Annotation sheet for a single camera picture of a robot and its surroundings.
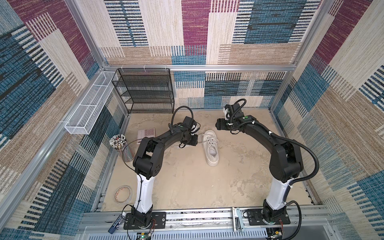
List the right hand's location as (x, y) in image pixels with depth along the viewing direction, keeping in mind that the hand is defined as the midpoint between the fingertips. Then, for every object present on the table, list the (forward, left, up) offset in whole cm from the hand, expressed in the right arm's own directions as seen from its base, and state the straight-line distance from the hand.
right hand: (221, 126), depth 93 cm
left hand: (-3, +16, -9) cm, 19 cm away
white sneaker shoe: (-12, +6, -10) cm, 17 cm away
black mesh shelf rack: (+31, +51, +5) cm, 59 cm away
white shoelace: (-2, +8, -9) cm, 12 cm away
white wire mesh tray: (+3, +85, +5) cm, 85 cm away
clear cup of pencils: (-13, +57, +5) cm, 59 cm away
